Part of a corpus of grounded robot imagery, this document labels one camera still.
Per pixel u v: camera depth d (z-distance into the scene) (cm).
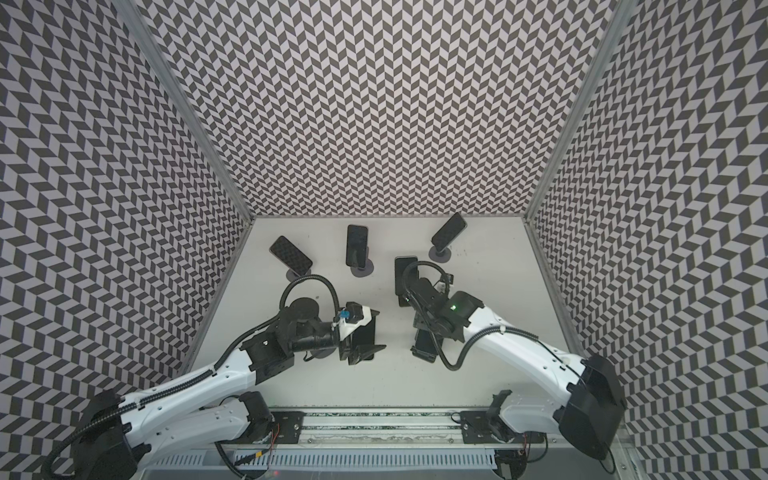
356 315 58
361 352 61
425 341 88
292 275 100
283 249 102
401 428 74
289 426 73
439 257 105
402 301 94
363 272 101
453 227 98
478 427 74
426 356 81
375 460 69
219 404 58
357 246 96
